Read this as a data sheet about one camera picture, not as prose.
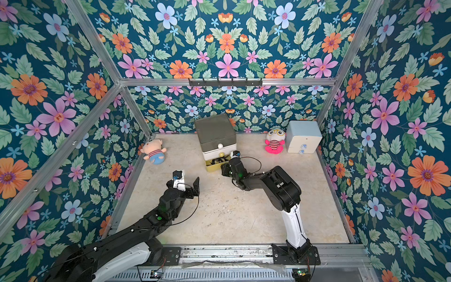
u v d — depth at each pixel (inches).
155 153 40.1
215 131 44.8
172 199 23.7
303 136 38.6
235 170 31.2
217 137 35.7
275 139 42.7
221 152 37.7
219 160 40.9
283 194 22.2
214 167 39.2
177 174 27.0
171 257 29.0
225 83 36.8
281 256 28.8
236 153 35.7
